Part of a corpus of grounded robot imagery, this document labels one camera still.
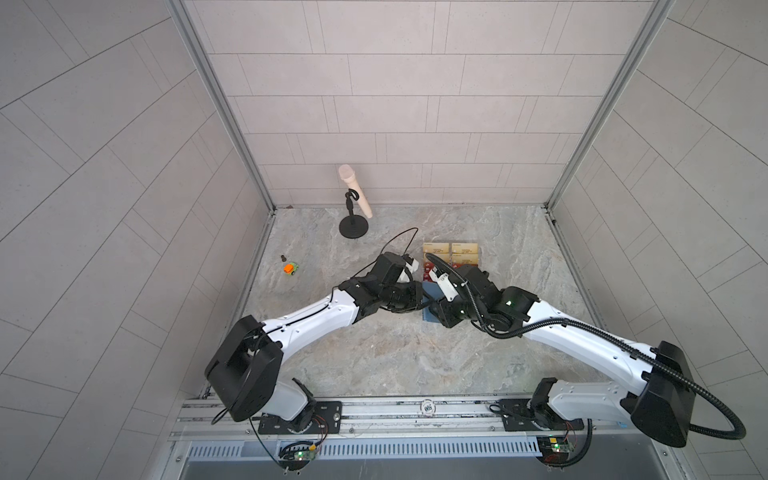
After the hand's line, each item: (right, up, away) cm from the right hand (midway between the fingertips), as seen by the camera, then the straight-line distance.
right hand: (431, 310), depth 76 cm
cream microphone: (-24, +38, +15) cm, 47 cm away
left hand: (+2, +2, -1) cm, 3 cm away
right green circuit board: (+27, -29, -8) cm, 41 cm away
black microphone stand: (-25, +22, +33) cm, 47 cm away
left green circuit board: (-31, -29, -12) cm, 44 cm away
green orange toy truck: (-44, +8, +20) cm, 49 cm away
